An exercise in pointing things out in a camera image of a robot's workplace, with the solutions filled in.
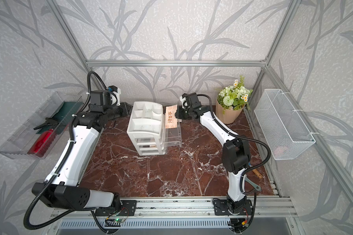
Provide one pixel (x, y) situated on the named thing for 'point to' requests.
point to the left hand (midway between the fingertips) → (130, 106)
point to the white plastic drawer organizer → (146, 125)
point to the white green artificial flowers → (234, 97)
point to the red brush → (42, 144)
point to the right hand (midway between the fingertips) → (174, 113)
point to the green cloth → (63, 114)
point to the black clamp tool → (51, 123)
